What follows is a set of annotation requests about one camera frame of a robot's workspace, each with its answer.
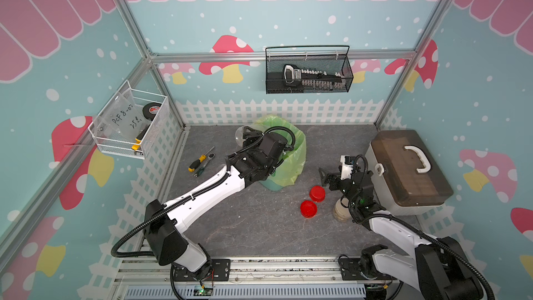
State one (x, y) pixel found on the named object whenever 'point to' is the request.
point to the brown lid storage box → (409, 179)
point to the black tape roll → (150, 109)
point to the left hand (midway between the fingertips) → (242, 134)
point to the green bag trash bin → (291, 168)
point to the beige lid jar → (341, 213)
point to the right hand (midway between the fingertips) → (328, 167)
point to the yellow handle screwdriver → (194, 165)
